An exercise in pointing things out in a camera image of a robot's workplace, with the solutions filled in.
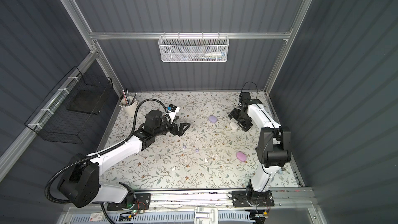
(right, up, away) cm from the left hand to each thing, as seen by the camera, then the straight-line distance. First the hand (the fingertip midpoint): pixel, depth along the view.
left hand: (185, 122), depth 81 cm
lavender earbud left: (-2, -16, +10) cm, 19 cm away
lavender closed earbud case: (+16, 0, +24) cm, 29 cm away
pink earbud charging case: (+31, -20, +7) cm, 38 cm away
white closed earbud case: (+30, -4, +19) cm, 36 cm away
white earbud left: (-7, -26, +2) cm, 27 cm away
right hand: (+30, -1, +11) cm, 32 cm away
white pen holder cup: (-38, +7, +19) cm, 43 cm away
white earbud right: (+11, -22, +5) cm, 25 cm away
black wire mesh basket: (-56, +6, -8) cm, 57 cm away
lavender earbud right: (+6, -18, +9) cm, 21 cm away
